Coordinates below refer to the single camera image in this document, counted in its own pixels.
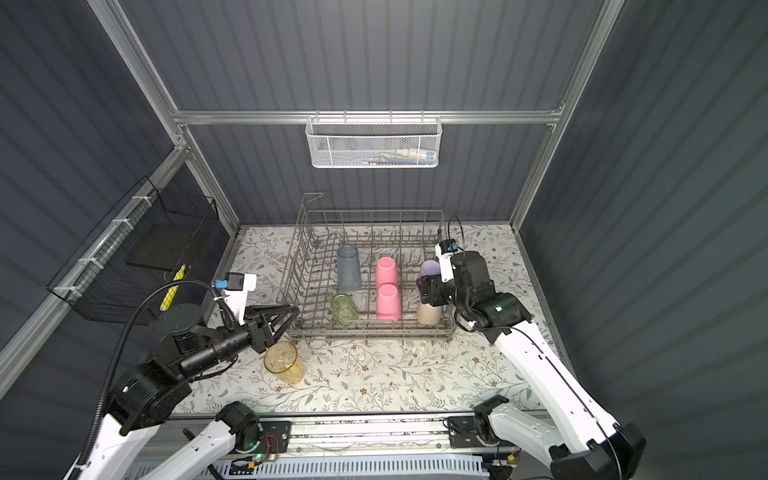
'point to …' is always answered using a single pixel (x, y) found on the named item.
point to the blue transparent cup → (348, 271)
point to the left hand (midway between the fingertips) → (295, 310)
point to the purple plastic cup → (427, 267)
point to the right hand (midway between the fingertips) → (434, 281)
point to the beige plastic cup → (427, 314)
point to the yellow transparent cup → (282, 359)
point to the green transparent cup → (344, 313)
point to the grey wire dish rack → (309, 281)
